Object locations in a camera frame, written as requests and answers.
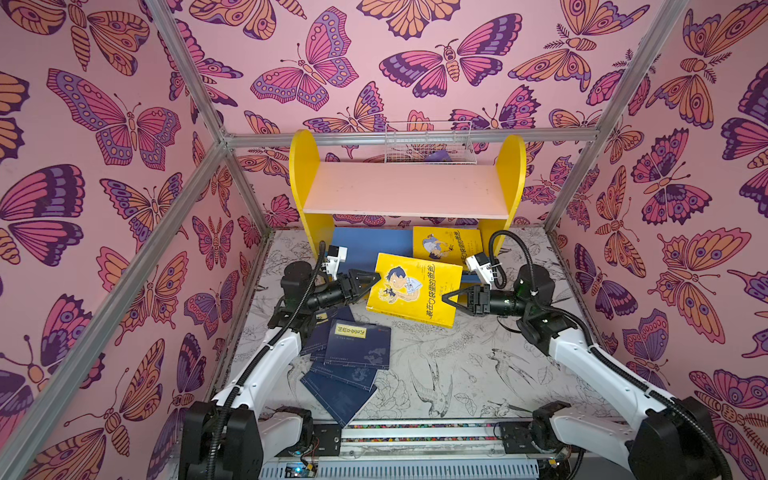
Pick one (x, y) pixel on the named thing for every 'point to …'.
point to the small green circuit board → (300, 470)
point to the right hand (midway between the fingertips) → (446, 298)
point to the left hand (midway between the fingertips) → (379, 281)
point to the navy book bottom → (340, 399)
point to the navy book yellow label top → (358, 344)
